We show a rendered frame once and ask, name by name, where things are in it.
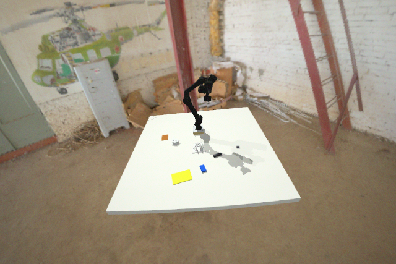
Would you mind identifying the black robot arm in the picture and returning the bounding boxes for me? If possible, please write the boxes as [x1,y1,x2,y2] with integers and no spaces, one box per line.
[183,74,217,130]

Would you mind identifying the yellow flat rectangular plate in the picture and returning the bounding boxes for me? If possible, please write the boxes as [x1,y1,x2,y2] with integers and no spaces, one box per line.
[172,169,192,185]

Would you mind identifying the small blue block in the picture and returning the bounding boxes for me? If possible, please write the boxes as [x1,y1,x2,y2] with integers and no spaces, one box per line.
[200,164,207,172]

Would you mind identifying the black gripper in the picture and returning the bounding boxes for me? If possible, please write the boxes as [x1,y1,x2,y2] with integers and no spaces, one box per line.
[204,81,213,102]

